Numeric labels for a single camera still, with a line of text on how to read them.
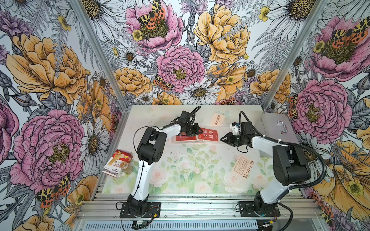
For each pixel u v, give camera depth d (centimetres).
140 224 71
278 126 91
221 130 105
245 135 78
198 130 94
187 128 89
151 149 59
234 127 90
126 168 83
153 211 73
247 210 73
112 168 85
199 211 75
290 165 48
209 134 102
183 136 100
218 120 115
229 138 86
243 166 89
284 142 53
